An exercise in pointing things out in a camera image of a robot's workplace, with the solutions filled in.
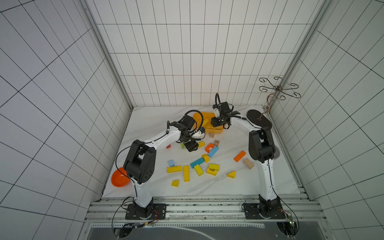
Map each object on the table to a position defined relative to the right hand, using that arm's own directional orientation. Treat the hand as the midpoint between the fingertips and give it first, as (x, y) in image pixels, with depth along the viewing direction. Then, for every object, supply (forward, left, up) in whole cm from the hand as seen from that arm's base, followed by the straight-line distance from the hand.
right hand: (217, 117), depth 106 cm
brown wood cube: (-19, +1, -4) cm, 20 cm away
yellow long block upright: (-40, +19, -5) cm, 45 cm away
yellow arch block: (-38, +4, -4) cm, 39 cm away
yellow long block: (-20, +11, -5) cm, 23 cm away
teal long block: (-33, +13, -5) cm, 36 cm away
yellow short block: (-38, +12, -4) cm, 40 cm away
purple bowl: (-26, -35, -2) cm, 44 cm away
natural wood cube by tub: (-12, +4, -5) cm, 14 cm away
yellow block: (-35, +2, -6) cm, 35 cm away
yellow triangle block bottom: (-46, +25, -5) cm, 53 cm away
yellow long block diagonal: (-2, +9, -2) cm, 9 cm away
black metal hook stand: (+3, -34, +25) cm, 42 cm away
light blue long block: (-25, +3, -6) cm, 25 cm away
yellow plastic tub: (-1, +10, -1) cm, 10 cm away
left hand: (-26, +18, +2) cm, 31 cm away
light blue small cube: (-34, +29, -5) cm, 45 cm away
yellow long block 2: (-38, +27, -5) cm, 47 cm away
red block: (-23, +33, -4) cm, 40 cm away
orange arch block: (-21, +5, -5) cm, 22 cm away
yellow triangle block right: (-39, -7, -4) cm, 40 cm away
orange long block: (-27, -14, -6) cm, 31 cm away
